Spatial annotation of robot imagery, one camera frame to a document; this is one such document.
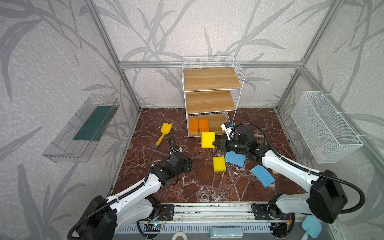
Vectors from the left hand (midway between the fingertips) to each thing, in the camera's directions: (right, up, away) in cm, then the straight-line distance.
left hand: (191, 159), depth 84 cm
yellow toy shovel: (-20, +15, +23) cm, 34 cm away
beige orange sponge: (+8, +18, +23) cm, 31 cm away
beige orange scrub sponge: (0, +18, +22) cm, 28 cm away
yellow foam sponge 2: (+17, -5, +5) cm, 18 cm away
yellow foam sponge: (+9, +12, -6) cm, 16 cm away
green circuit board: (-15, -28, -14) cm, 35 cm away
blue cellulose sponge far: (+42, -10, 0) cm, 43 cm away
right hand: (+12, +12, -7) cm, 19 cm away
